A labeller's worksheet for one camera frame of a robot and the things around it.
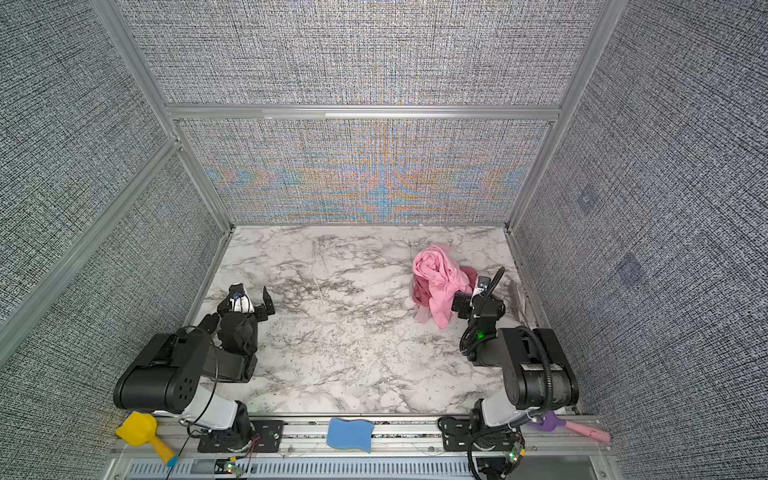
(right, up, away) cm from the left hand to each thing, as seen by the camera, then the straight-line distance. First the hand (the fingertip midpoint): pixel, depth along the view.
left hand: (249, 291), depth 89 cm
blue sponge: (+32, -34, -14) cm, 49 cm away
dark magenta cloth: (+52, -2, +6) cm, 52 cm away
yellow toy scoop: (-21, -33, -14) cm, 41 cm away
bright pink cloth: (+57, +6, +5) cm, 58 cm away
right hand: (+69, 0, +4) cm, 69 cm away
